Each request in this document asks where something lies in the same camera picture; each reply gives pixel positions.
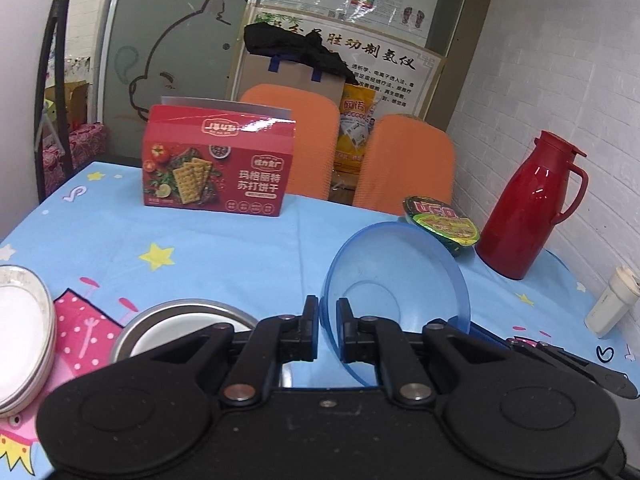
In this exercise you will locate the yellow snack bag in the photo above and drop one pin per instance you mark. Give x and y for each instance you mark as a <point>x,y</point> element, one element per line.
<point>356,108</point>

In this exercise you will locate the white blue-rimmed deep plate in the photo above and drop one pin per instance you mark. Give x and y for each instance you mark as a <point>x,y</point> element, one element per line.
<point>28,330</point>

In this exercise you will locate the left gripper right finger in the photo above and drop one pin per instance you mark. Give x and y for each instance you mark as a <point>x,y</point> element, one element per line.
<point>507,412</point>

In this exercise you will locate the blue patterned tablecloth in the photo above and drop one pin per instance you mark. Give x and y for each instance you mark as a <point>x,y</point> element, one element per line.
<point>96,245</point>

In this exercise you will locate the stainless steel bowl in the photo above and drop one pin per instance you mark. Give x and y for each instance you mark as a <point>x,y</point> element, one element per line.
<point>124,342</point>

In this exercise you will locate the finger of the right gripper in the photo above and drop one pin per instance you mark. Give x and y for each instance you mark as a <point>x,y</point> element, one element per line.
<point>612,381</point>

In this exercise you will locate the instant noodle cup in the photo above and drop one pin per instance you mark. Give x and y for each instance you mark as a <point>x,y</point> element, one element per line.
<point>455,231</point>

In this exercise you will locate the red thermos jug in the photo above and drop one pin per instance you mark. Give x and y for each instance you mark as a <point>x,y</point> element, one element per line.
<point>545,191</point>

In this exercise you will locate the lower wall poster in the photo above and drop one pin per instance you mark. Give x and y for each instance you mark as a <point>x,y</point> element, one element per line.
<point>402,74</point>

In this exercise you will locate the white cup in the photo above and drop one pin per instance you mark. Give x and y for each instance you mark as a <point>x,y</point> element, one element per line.
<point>619,296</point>

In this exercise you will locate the left orange chair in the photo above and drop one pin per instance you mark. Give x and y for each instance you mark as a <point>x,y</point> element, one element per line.
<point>317,120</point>

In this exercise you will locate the blue translucent bowl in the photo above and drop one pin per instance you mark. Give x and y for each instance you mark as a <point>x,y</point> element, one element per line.
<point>388,270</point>

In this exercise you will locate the white round reflector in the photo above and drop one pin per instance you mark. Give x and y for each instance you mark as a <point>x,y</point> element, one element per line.
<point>22,29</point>

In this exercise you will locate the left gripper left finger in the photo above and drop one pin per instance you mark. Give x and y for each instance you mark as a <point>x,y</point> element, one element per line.
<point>140,415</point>

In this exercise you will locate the black cloth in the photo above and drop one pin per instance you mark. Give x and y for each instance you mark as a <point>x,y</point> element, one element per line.
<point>276,42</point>

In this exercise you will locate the orange chair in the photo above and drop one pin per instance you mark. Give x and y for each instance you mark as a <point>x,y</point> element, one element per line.
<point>405,157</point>
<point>317,120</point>

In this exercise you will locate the cardboard box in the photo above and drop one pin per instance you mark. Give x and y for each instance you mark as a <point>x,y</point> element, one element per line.
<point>258,69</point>

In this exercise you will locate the right orange chair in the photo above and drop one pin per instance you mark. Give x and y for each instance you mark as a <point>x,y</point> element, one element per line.
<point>405,157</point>

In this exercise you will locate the pink floral fabric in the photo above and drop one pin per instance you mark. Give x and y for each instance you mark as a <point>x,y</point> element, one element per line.
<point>86,142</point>

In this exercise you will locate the red cracker box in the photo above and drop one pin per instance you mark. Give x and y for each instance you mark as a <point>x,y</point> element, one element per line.
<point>216,155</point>

